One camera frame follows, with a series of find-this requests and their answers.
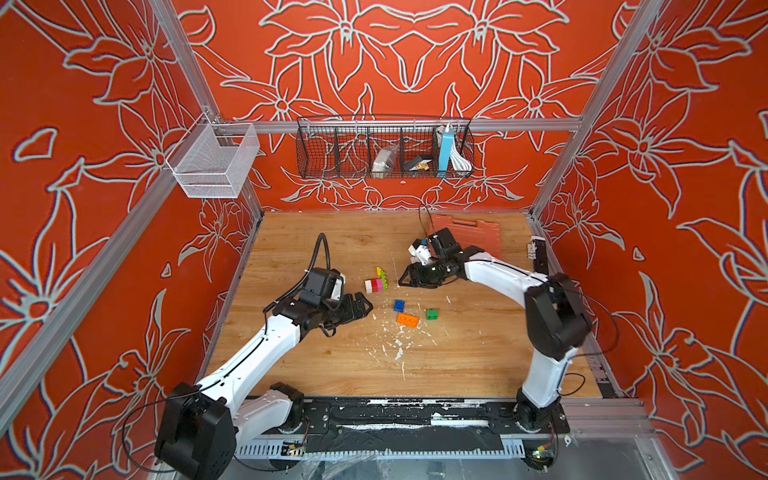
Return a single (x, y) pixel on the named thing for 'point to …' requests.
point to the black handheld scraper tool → (540, 257)
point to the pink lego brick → (379, 284)
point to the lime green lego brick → (384, 281)
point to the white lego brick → (368, 286)
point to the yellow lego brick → (378, 272)
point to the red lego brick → (374, 285)
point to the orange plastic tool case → (485, 235)
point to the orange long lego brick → (411, 321)
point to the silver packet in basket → (384, 161)
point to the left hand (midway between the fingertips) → (363, 309)
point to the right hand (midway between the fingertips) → (401, 282)
